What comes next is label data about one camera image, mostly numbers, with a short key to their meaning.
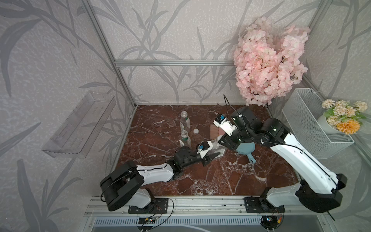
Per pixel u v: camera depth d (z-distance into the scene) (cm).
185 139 84
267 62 64
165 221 69
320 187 39
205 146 61
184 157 60
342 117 55
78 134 68
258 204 71
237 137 56
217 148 68
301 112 69
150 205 64
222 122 56
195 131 104
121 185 43
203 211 74
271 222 74
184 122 93
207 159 67
